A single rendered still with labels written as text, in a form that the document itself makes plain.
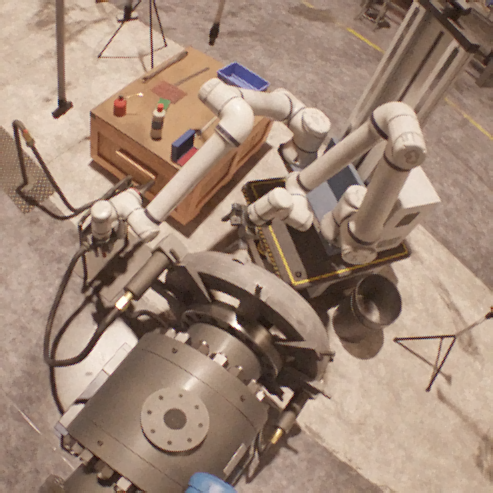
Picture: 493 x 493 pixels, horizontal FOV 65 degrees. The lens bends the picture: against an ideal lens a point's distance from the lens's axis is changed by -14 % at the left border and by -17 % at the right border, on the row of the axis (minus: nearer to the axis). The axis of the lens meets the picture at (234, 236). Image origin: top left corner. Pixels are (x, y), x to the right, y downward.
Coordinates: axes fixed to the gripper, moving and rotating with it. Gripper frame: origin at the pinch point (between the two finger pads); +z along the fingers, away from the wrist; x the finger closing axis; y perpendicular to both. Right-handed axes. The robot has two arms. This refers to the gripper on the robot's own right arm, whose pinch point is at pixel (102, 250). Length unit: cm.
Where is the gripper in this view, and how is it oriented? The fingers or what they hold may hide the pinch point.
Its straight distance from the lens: 206.0
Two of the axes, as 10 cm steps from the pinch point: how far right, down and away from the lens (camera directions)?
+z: -2.3, 5.2, 8.2
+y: 4.6, 8.1, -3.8
